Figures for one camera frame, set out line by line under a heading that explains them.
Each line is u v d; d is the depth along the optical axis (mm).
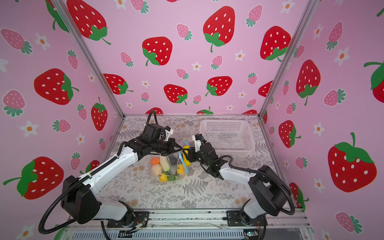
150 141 617
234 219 730
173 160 895
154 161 904
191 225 731
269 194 435
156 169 858
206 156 633
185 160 759
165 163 904
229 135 1074
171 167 901
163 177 838
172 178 834
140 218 747
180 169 832
